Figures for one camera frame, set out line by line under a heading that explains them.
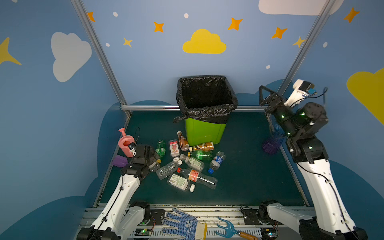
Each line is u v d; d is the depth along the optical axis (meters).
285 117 0.48
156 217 0.75
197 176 0.86
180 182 0.82
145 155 0.62
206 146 0.96
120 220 0.43
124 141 0.90
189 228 0.72
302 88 0.46
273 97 0.48
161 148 0.96
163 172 0.84
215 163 0.93
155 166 0.91
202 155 0.95
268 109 0.50
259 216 0.72
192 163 0.88
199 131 0.92
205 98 1.00
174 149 0.96
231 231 0.71
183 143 0.98
